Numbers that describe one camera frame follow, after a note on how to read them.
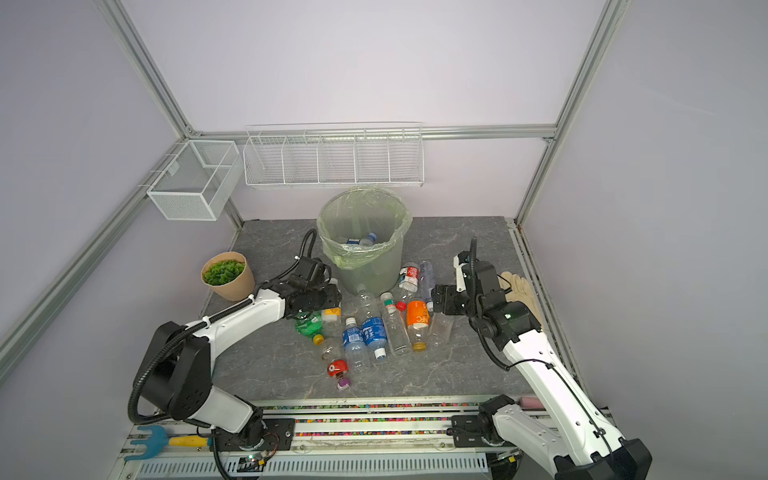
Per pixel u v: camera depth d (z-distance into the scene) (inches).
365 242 40.1
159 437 28.8
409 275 38.9
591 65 30.5
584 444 15.1
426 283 38.8
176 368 17.3
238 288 36.2
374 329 34.0
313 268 27.9
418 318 35.0
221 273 35.9
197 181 38.5
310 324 35.6
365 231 41.2
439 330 35.0
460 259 26.5
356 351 32.5
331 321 33.8
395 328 35.6
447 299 25.8
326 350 34.9
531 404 29.9
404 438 29.1
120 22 27.4
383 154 41.1
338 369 31.8
